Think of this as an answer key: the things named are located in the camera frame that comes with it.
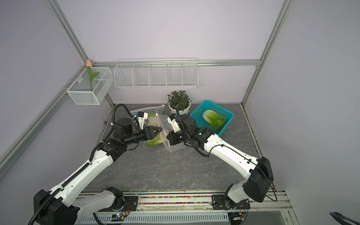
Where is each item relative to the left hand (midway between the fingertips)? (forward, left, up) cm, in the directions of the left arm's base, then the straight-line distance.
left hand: (161, 131), depth 72 cm
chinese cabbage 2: (+16, -36, -17) cm, 43 cm away
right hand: (-2, -2, -3) cm, 4 cm away
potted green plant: (+31, -11, -9) cm, 34 cm away
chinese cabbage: (+5, +9, -20) cm, 23 cm away
